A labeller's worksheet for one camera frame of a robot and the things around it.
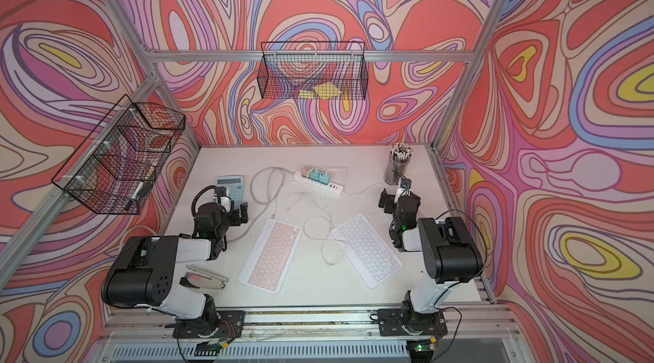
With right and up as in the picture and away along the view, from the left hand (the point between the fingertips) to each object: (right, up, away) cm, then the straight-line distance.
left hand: (236, 203), depth 94 cm
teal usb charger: (+29, +11, +7) cm, 32 cm away
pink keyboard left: (+14, -17, -7) cm, 24 cm away
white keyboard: (+49, -16, -8) cm, 52 cm away
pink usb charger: (+25, +12, +9) cm, 29 cm away
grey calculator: (-4, +7, +11) cm, 13 cm away
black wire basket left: (-28, +12, -21) cm, 37 cm away
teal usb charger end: (+33, +9, +7) cm, 35 cm away
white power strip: (+36, +5, +8) cm, 37 cm away
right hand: (+61, +3, +2) cm, 61 cm away
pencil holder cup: (+61, +15, +2) cm, 63 cm away
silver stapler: (-6, -22, -14) cm, 27 cm away
